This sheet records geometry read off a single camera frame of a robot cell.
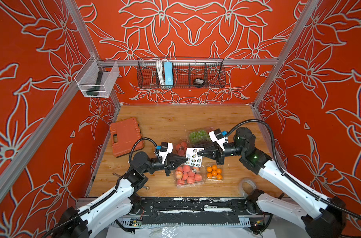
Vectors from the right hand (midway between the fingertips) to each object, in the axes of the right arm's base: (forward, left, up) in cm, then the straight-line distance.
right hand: (199, 151), depth 61 cm
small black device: (+52, -3, -1) cm, 52 cm away
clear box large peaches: (-2, +4, -26) cm, 26 cm away
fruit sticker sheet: (-2, +2, -3) cm, 4 cm away
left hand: (-2, +6, -4) cm, 7 cm away
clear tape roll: (-5, -28, -29) cm, 41 cm away
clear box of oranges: (+1, -11, -28) cm, 30 cm away
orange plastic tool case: (+25, +46, -25) cm, 58 cm away
